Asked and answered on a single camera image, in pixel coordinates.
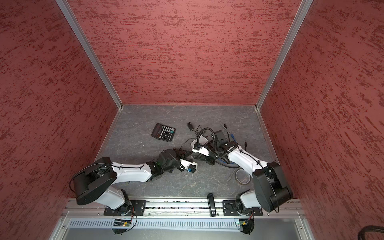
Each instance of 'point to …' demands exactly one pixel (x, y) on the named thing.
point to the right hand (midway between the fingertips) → (199, 159)
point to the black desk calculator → (165, 133)
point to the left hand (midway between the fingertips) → (191, 154)
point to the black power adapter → (190, 126)
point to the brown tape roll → (242, 177)
